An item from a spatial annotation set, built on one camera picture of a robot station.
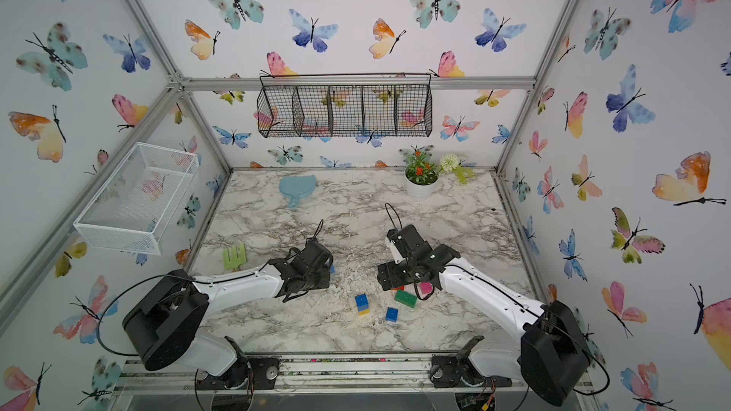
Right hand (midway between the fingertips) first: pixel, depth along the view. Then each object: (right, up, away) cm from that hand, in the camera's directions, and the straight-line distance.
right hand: (392, 272), depth 81 cm
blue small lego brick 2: (-8, -8, -2) cm, 12 cm away
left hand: (-19, -3, +9) cm, 22 cm away
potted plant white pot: (+11, +28, +19) cm, 36 cm away
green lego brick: (+4, -9, +5) cm, 11 cm away
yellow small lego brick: (-8, -12, +3) cm, 15 cm away
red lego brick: (+2, -7, +6) cm, 9 cm away
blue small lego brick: (0, -12, +2) cm, 13 cm away
